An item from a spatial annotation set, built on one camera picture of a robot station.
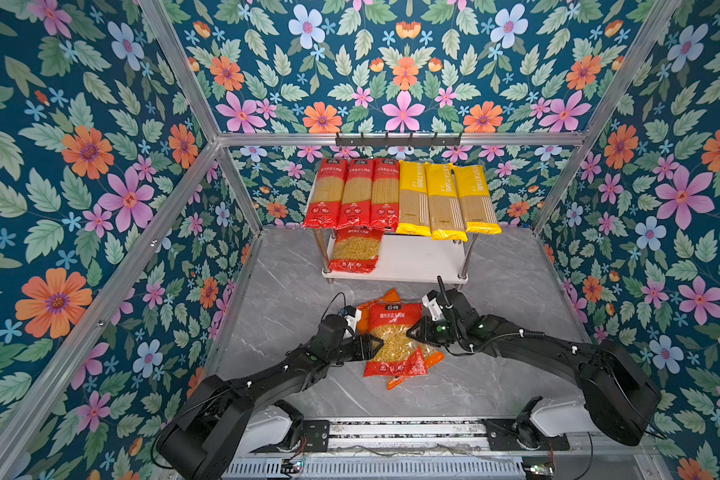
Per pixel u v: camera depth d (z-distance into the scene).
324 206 0.74
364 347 0.75
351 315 0.79
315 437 0.73
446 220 0.72
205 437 0.41
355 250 1.00
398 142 0.93
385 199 0.77
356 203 0.75
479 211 0.75
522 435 0.65
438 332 0.73
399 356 0.80
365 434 0.75
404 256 1.02
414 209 0.74
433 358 0.85
